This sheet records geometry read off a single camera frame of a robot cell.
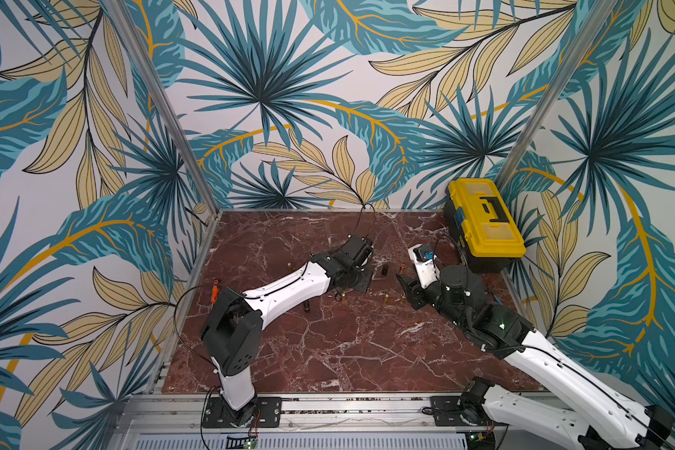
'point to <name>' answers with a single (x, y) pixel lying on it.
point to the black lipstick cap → (384, 270)
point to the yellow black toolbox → (483, 224)
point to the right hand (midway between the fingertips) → (407, 270)
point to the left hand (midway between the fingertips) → (362, 281)
